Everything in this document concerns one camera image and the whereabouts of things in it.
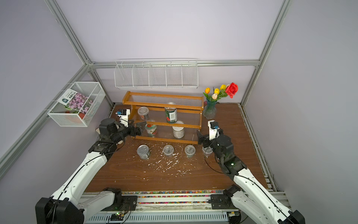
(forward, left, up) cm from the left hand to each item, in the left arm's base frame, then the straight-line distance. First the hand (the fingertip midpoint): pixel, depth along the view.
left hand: (139, 122), depth 77 cm
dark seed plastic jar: (-12, -39, -19) cm, 45 cm away
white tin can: (+2, -21, -16) cm, 27 cm away
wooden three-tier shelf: (+7, -29, 0) cm, 30 cm away
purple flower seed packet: (+9, +32, +10) cm, 35 cm away
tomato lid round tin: (+6, -3, -18) cm, 19 cm away
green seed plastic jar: (-11, -28, -19) cm, 36 cm away
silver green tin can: (-8, +2, -20) cm, 22 cm away
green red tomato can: (+5, -18, -1) cm, 18 cm away
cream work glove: (+13, +39, -25) cm, 48 cm away
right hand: (-7, -36, 0) cm, 37 cm away
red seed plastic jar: (+12, 0, -4) cm, 12 cm away
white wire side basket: (+3, +39, +5) cm, 40 cm away
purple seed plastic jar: (-9, -14, -19) cm, 26 cm away
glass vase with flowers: (+23, -47, -19) cm, 55 cm away
